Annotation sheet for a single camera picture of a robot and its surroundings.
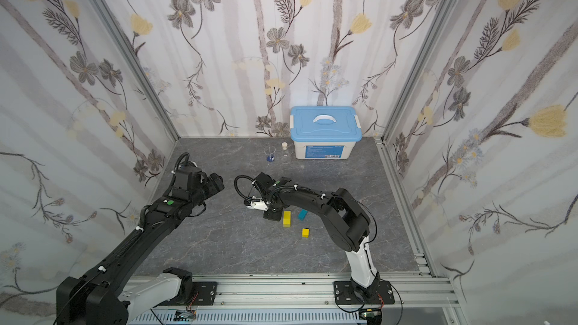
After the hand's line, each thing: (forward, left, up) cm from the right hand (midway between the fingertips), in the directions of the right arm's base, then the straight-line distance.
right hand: (276, 203), depth 91 cm
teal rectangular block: (-4, -11, -2) cm, 12 cm away
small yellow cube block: (-11, -12, -2) cm, 17 cm away
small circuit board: (-39, +26, -3) cm, 46 cm away
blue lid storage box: (+32, -19, +10) cm, 38 cm away
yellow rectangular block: (-6, -5, -1) cm, 8 cm away
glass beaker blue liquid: (+27, +5, -1) cm, 28 cm away
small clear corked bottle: (+28, -2, -7) cm, 29 cm away
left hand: (+3, +22, +12) cm, 25 cm away
